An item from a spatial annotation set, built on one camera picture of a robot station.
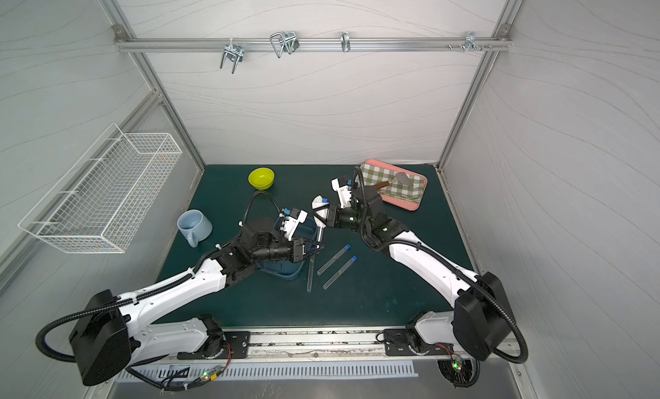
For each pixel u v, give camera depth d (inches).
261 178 44.1
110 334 15.2
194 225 34.8
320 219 28.1
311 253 27.3
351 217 25.9
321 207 28.1
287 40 30.0
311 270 34.7
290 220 26.7
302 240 25.9
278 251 25.2
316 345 29.5
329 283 33.7
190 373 27.6
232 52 30.9
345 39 28.4
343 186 27.1
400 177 45.1
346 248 36.6
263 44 30.0
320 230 28.2
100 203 26.7
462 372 28.1
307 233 27.0
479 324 16.0
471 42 30.1
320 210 28.2
